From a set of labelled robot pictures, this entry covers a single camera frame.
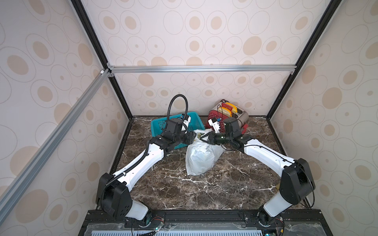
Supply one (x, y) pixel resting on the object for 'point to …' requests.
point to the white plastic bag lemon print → (201, 156)
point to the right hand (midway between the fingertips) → (198, 142)
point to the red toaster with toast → (224, 109)
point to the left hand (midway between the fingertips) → (196, 132)
